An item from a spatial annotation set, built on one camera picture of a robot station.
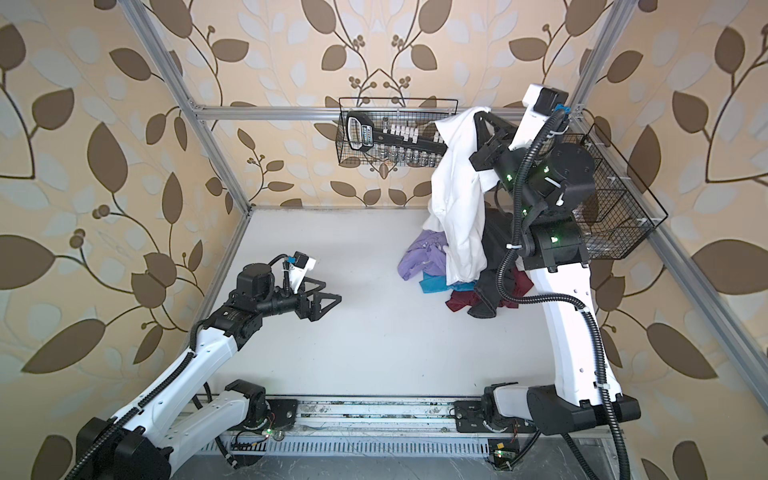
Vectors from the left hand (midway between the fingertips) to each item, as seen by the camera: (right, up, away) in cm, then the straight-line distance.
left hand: (332, 290), depth 75 cm
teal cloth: (+29, -2, +24) cm, 38 cm away
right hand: (+31, +34, -25) cm, 52 cm away
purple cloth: (+27, +8, +26) cm, 38 cm away
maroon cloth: (+55, -2, +19) cm, 58 cm away
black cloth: (+47, +15, +16) cm, 52 cm away
